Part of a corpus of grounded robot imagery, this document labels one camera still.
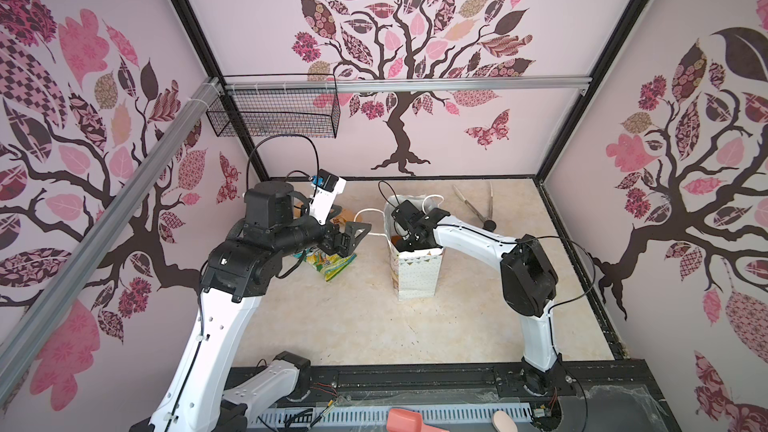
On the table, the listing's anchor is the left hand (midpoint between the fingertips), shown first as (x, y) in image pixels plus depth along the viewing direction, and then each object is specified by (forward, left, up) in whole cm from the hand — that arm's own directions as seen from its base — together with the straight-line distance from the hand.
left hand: (352, 224), depth 61 cm
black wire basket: (+50, +29, -4) cm, 58 cm away
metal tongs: (+20, -40, -28) cm, 52 cm away
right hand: (+12, -13, -30) cm, 35 cm away
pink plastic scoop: (-31, -12, -36) cm, 49 cm away
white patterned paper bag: (0, -15, -22) cm, 27 cm away
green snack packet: (+8, +12, -34) cm, 37 cm away
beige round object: (-32, -34, -35) cm, 58 cm away
